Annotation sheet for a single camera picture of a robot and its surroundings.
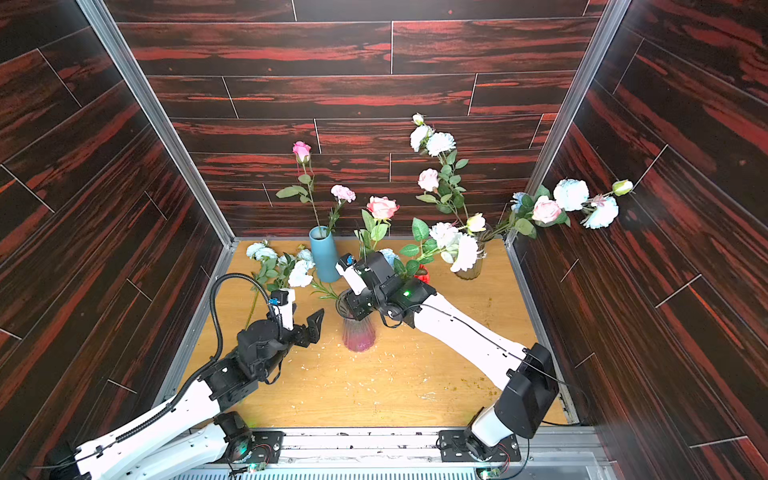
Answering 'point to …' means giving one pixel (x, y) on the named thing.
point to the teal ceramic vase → (325, 255)
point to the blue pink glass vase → (359, 335)
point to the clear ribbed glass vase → (474, 272)
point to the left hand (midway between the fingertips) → (312, 309)
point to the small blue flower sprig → (289, 271)
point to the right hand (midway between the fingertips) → (355, 292)
